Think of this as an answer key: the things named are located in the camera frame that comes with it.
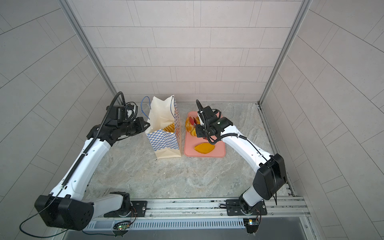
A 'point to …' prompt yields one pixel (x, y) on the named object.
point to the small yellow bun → (193, 132)
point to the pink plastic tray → (190, 142)
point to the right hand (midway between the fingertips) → (197, 131)
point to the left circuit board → (122, 227)
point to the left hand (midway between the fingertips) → (153, 122)
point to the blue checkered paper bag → (166, 144)
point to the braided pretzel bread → (188, 125)
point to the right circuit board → (252, 225)
